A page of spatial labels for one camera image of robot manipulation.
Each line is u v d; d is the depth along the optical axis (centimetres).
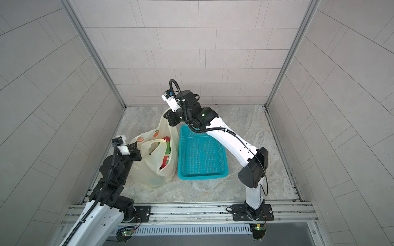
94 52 87
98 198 47
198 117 50
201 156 91
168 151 71
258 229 68
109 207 51
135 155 63
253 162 44
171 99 61
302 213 72
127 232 64
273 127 108
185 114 54
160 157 69
